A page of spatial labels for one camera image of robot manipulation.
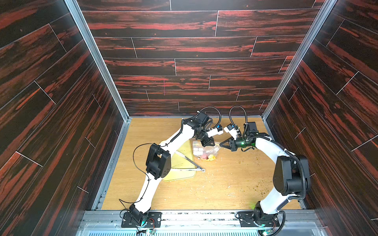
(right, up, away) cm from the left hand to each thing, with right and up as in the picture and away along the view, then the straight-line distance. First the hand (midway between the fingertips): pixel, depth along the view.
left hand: (214, 143), depth 88 cm
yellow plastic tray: (-21, -13, +5) cm, 25 cm away
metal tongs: (-10, -15, 0) cm, 18 cm away
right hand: (+6, -1, +2) cm, 6 cm away
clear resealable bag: (-4, -6, +2) cm, 8 cm away
